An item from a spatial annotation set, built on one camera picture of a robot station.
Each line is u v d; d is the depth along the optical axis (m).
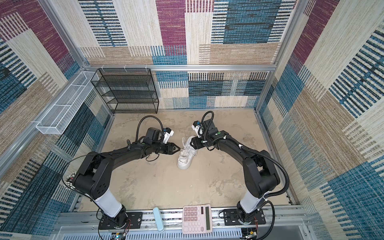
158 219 0.72
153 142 0.75
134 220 0.73
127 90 1.11
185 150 0.91
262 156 0.49
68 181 0.68
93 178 0.47
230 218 0.73
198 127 0.81
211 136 0.68
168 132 0.85
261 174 0.46
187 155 0.89
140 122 0.81
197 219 0.72
